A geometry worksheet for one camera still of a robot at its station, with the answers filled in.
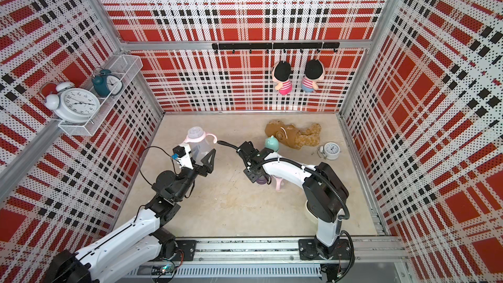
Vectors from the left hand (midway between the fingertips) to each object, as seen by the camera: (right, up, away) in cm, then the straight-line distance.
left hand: (210, 147), depth 76 cm
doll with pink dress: (+30, +36, +20) cm, 51 cm away
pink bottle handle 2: (-5, +4, -9) cm, 11 cm away
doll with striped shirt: (+46, +35, +17) cm, 60 cm away
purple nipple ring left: (+20, -18, +16) cm, 31 cm away
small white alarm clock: (+55, -4, +23) cm, 60 cm away
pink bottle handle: (+27, -15, +5) cm, 31 cm away
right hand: (+20, -11, +13) cm, 26 cm away
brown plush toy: (+44, +4, +22) cm, 49 cm away
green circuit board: (-14, -43, -6) cm, 46 cm away
